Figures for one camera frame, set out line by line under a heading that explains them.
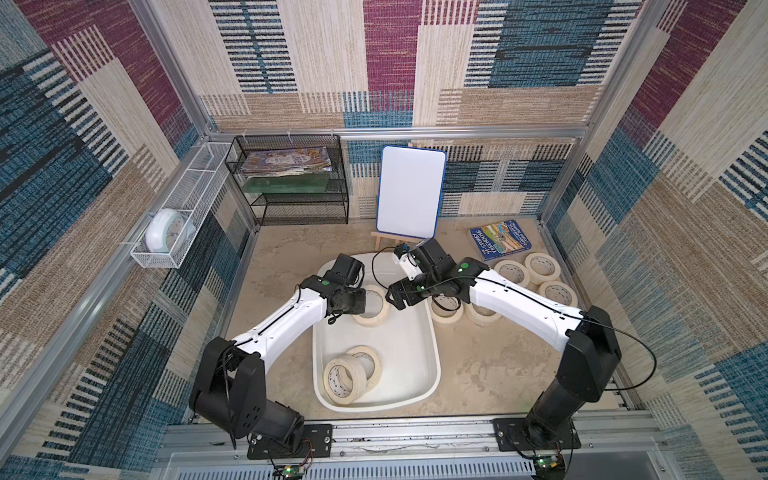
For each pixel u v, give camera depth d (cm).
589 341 45
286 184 95
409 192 99
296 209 119
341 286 62
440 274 62
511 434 74
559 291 99
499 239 111
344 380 79
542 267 104
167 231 62
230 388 42
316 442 73
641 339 79
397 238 107
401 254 73
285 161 85
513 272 105
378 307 82
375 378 80
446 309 70
